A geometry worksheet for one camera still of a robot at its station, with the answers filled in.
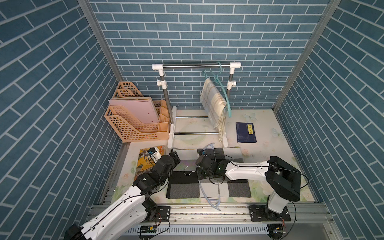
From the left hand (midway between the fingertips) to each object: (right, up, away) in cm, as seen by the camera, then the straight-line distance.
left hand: (177, 157), depth 80 cm
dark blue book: (+45, +11, +26) cm, 53 cm away
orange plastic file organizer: (-31, +16, +9) cm, 36 cm away
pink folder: (-24, +26, +11) cm, 37 cm away
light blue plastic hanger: (+13, -20, 0) cm, 24 cm away
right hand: (+10, -11, +5) cm, 16 cm away
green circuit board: (-13, -33, -8) cm, 37 cm away
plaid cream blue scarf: (+20, +29, +3) cm, 35 cm away
